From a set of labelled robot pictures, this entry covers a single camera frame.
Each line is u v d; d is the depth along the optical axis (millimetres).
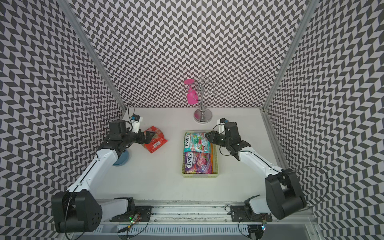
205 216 726
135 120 722
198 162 824
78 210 390
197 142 889
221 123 783
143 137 738
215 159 906
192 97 1082
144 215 709
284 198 416
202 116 1139
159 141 943
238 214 735
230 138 644
